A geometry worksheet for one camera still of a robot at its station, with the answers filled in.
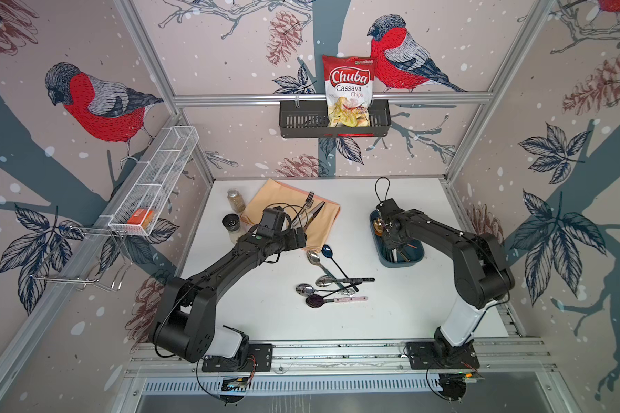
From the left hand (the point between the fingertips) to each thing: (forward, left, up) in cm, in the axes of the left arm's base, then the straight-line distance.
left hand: (301, 233), depth 88 cm
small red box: (-10, +39, +24) cm, 46 cm away
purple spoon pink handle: (-20, -5, -8) cm, 23 cm away
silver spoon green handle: (-4, -5, -11) cm, 13 cm away
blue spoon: (-1, -10, -10) cm, 14 cm away
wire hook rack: (-21, +46, +24) cm, 56 cm away
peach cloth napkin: (+16, -6, -12) cm, 20 cm away
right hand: (+3, -36, -7) cm, 37 cm away
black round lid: (+5, +26, 0) cm, 26 cm away
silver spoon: (-17, -2, -9) cm, 19 cm away
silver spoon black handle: (-12, -8, -13) cm, 19 cm away
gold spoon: (+6, -29, -4) cm, 29 cm away
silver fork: (+23, -2, -10) cm, 25 cm away
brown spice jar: (+19, +28, -5) cm, 34 cm away
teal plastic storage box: (-4, -39, -10) cm, 41 cm away
